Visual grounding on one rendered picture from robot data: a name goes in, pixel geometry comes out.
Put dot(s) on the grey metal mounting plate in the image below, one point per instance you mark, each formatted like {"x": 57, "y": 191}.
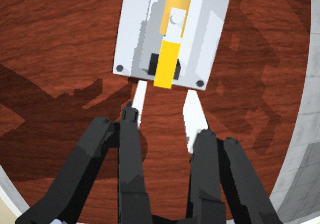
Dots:
{"x": 131, "y": 33}

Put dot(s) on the ball valve with yellow lever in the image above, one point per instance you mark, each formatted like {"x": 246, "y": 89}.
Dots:
{"x": 173, "y": 28}

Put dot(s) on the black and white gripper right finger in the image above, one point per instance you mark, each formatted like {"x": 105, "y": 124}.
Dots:
{"x": 244, "y": 192}

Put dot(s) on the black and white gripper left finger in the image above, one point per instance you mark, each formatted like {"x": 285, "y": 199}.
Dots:
{"x": 65, "y": 198}

